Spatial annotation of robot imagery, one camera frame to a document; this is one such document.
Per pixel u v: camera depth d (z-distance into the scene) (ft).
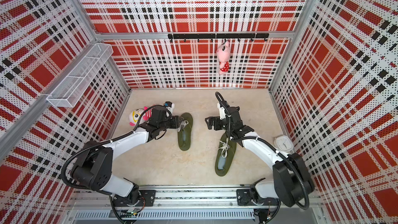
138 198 2.36
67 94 2.27
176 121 2.66
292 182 1.34
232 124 2.11
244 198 2.41
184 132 3.06
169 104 2.67
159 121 2.30
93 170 1.43
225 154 2.64
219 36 2.91
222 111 2.51
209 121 2.48
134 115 3.15
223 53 2.99
